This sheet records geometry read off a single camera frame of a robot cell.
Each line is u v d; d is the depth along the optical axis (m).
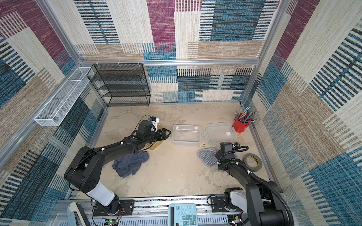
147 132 0.74
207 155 0.91
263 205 0.41
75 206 0.71
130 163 0.86
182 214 0.70
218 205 0.73
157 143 0.96
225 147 0.70
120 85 1.09
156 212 0.73
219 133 1.03
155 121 0.83
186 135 1.02
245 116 0.97
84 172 0.46
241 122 0.97
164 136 0.81
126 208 0.73
